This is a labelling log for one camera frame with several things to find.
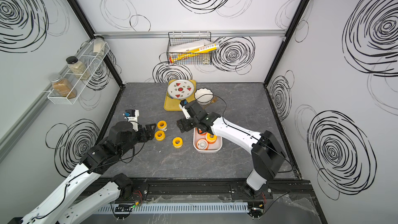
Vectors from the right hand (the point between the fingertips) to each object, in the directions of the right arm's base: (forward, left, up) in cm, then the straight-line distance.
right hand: (184, 121), depth 82 cm
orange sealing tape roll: (-7, -10, -15) cm, 19 cm away
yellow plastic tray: (+23, +12, -16) cm, 30 cm away
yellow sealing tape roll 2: (-5, -15, -12) cm, 20 cm away
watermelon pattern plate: (+36, +8, -14) cm, 39 cm away
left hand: (-7, +15, +8) cm, 18 cm away
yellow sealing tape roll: (-6, +5, -14) cm, 16 cm away
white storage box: (-9, -17, -14) cm, 24 cm away
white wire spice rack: (+33, +59, +13) cm, 69 cm away
